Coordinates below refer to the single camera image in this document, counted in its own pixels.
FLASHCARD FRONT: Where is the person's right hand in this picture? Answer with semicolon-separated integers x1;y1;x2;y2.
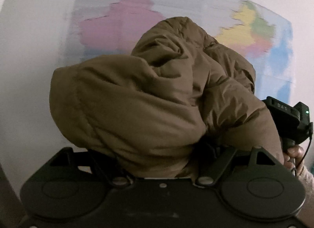
283;145;305;171

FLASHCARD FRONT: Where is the brown puffer jacket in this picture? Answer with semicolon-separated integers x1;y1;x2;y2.
49;19;284;178

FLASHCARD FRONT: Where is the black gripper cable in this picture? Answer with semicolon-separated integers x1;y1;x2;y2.
290;129;314;177

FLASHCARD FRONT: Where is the beige knit sleeve forearm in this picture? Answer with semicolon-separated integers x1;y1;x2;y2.
297;166;314;210

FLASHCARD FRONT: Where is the colourful wall map poster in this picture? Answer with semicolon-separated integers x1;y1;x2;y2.
63;0;294;103

